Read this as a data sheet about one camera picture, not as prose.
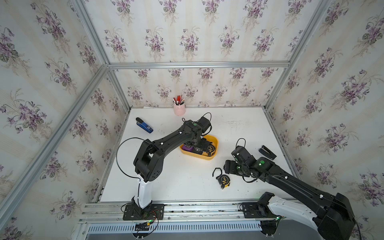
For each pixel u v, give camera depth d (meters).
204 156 0.87
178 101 1.11
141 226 0.71
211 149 0.93
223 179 0.81
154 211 0.73
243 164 0.60
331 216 0.38
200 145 0.77
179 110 1.10
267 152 0.93
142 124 1.07
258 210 0.66
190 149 0.93
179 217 0.72
